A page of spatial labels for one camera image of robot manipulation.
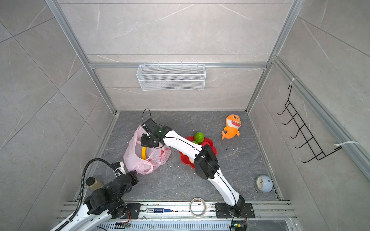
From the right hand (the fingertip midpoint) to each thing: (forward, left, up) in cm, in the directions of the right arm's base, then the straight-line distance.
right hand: (141, 143), depth 84 cm
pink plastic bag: (-6, -9, -4) cm, 12 cm away
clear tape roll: (-31, -32, -15) cm, 47 cm away
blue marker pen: (-33, -11, -13) cm, 37 cm away
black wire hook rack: (-18, -82, +18) cm, 86 cm away
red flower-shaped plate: (-5, -26, -11) cm, 28 cm away
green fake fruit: (+7, -35, -5) cm, 36 cm away
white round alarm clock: (-23, -67, -6) cm, 72 cm away
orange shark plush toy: (+20, -61, -7) cm, 65 cm away
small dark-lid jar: (-21, +23, -2) cm, 31 cm away
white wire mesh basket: (+45, -17, +16) cm, 50 cm away
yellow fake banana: (0, +1, -11) cm, 11 cm away
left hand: (-14, +1, -5) cm, 14 cm away
